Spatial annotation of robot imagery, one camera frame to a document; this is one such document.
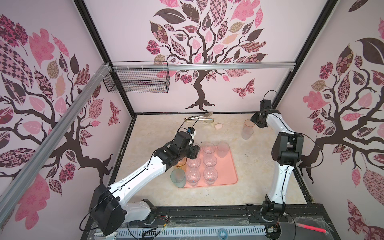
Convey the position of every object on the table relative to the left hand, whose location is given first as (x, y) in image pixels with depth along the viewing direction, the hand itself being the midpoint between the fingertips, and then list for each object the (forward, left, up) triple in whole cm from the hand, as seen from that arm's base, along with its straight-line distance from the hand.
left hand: (194, 149), depth 79 cm
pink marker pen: (-34, -57, -16) cm, 68 cm away
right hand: (+29, -43, -6) cm, 52 cm away
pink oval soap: (+30, -18, -16) cm, 39 cm away
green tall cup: (-10, +10, -16) cm, 21 cm away
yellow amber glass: (-12, +6, +7) cm, 15 cm away
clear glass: (-2, -2, +8) cm, 8 cm away
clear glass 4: (-8, -9, -15) cm, 20 cm away
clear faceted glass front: (-1, +1, -17) cm, 17 cm away
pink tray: (-3, -19, -17) cm, 26 cm away
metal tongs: (+38, -11, -19) cm, 43 cm away
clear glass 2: (-9, +1, -16) cm, 19 cm away
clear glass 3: (0, -10, -15) cm, 18 cm away
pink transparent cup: (+28, -40, -13) cm, 50 cm away
